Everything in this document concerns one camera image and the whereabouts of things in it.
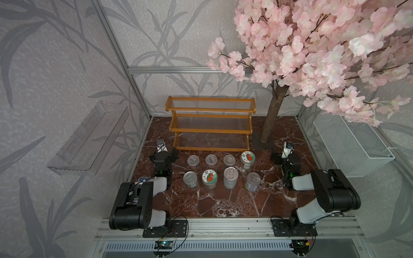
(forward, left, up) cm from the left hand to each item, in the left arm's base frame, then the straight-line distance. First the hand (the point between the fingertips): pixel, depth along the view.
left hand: (164, 147), depth 90 cm
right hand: (+1, -68, -2) cm, 68 cm away
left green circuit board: (-44, -6, -11) cm, 46 cm away
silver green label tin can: (-16, -16, -5) cm, 24 cm away
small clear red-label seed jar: (-5, -37, -5) cm, 38 cm away
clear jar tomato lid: (-6, -47, -2) cm, 48 cm away
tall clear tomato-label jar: (-17, -26, -2) cm, 32 cm away
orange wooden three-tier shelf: (+31, -29, -15) cm, 45 cm away
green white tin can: (-17, -37, +1) cm, 41 cm away
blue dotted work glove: (-13, +12, -12) cm, 22 cm away
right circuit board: (-45, -67, -10) cm, 81 cm away
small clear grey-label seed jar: (-6, -27, -5) cm, 28 cm away
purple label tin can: (-19, -48, -2) cm, 52 cm away
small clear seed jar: (-5, -17, -5) cm, 18 cm away
